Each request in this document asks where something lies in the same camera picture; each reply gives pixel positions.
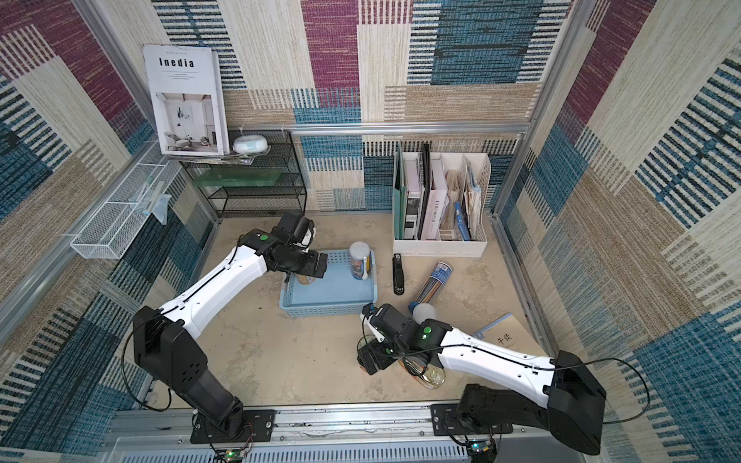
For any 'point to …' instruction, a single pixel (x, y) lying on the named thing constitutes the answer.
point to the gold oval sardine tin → (429, 375)
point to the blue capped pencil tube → (441, 273)
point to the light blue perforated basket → (337, 294)
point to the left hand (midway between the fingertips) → (312, 263)
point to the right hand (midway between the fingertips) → (371, 348)
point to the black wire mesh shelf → (288, 195)
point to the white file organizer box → (462, 231)
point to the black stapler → (398, 275)
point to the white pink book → (430, 229)
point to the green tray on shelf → (234, 177)
